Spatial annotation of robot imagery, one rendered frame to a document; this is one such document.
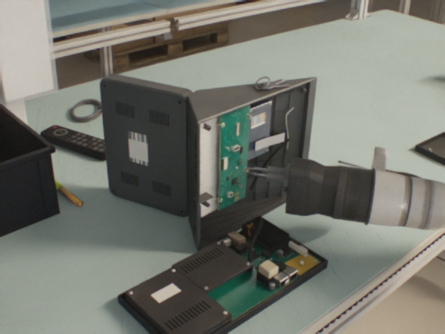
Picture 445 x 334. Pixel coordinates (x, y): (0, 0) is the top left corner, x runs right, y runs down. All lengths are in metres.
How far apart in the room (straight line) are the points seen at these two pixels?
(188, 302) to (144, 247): 0.16
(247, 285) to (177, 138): 0.23
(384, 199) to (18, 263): 0.51
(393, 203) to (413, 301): 1.58
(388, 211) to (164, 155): 0.33
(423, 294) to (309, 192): 1.64
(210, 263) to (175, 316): 0.11
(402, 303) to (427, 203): 1.55
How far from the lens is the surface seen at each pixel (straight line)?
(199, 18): 2.43
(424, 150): 1.14
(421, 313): 2.28
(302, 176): 0.75
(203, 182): 0.78
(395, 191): 0.76
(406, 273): 0.93
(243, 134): 0.79
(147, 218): 0.88
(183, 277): 0.73
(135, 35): 2.27
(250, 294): 0.73
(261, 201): 0.92
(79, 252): 0.83
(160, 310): 0.69
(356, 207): 0.75
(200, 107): 0.74
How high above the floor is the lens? 1.51
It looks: 31 degrees down
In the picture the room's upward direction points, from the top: 2 degrees clockwise
